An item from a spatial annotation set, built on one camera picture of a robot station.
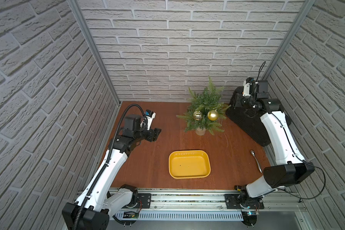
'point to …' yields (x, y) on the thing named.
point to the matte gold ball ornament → (212, 115)
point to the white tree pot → (200, 132)
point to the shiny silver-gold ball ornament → (198, 115)
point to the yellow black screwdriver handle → (238, 189)
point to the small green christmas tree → (206, 99)
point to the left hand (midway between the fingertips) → (157, 125)
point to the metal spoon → (253, 153)
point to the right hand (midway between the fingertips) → (240, 98)
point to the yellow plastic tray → (189, 164)
